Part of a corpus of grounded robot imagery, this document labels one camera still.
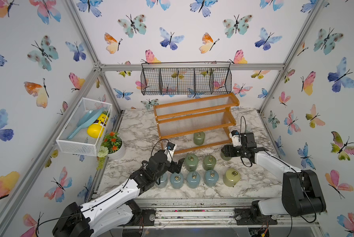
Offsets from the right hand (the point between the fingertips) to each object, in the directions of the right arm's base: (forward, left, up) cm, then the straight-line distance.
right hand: (229, 147), depth 91 cm
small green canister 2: (-5, +1, -6) cm, 8 cm away
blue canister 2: (-22, +30, +1) cm, 37 cm away
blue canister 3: (-21, +21, 0) cm, 30 cm away
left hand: (-11, +30, +8) cm, 33 cm away
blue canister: (-22, +37, 0) cm, 43 cm away
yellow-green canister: (-19, +1, 0) cm, 19 cm away
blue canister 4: (-19, +12, 0) cm, 23 cm away
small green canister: (+5, +18, +1) cm, 19 cm away
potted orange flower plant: (-6, +68, +5) cm, 69 cm away
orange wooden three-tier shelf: (+25, +19, -9) cm, 33 cm away
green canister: (-11, +23, +1) cm, 25 cm away
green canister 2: (-10, +13, 0) cm, 16 cm away
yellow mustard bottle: (-8, +68, +24) cm, 73 cm away
